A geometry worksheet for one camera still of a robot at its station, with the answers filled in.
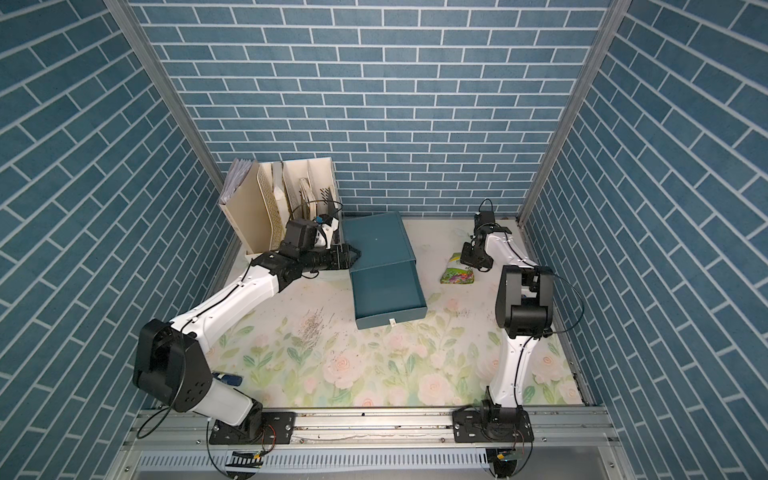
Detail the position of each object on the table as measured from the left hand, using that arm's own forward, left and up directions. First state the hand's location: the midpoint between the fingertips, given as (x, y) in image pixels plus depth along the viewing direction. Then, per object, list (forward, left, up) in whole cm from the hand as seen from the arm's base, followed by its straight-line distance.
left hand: (358, 255), depth 83 cm
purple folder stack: (+26, +40, +9) cm, 48 cm away
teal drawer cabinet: (-2, -8, 0) cm, 9 cm away
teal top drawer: (-10, -8, -3) cm, 14 cm away
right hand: (+10, -37, -15) cm, 41 cm away
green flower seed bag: (+6, -32, -16) cm, 36 cm away
